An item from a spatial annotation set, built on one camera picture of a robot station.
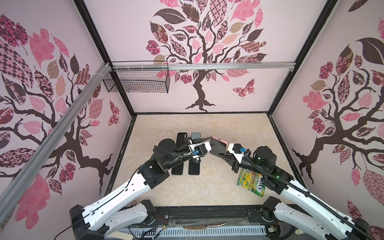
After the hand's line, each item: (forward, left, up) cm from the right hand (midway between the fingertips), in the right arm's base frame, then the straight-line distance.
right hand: (221, 151), depth 67 cm
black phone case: (+28, +23, -29) cm, 47 cm away
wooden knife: (-26, +9, -26) cm, 38 cm away
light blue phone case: (+29, +12, -28) cm, 42 cm away
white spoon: (-29, -37, -27) cm, 54 cm away
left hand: (0, +5, +9) cm, 11 cm away
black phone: (+4, +13, -27) cm, 30 cm away
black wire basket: (+74, +60, -10) cm, 96 cm away
